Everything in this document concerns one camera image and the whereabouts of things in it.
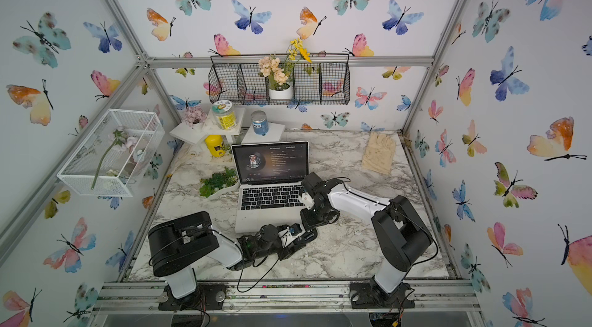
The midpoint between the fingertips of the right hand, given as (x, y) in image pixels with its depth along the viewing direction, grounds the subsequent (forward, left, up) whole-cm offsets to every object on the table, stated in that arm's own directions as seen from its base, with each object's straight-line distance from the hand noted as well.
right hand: (309, 224), depth 85 cm
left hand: (-3, +2, -4) cm, 5 cm away
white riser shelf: (+35, +16, +12) cm, 40 cm away
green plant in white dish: (+14, +37, +2) cm, 40 cm away
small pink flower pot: (+32, +46, +21) cm, 60 cm away
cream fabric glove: (+39, -32, -4) cm, 50 cm away
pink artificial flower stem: (+14, +62, +27) cm, 69 cm away
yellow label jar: (+29, +33, +25) cm, 51 cm away
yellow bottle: (+31, +43, +7) cm, 53 cm away
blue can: (+34, +21, +18) cm, 44 cm away
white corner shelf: (+31, +49, +13) cm, 60 cm away
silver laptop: (+19, +17, +2) cm, 26 cm away
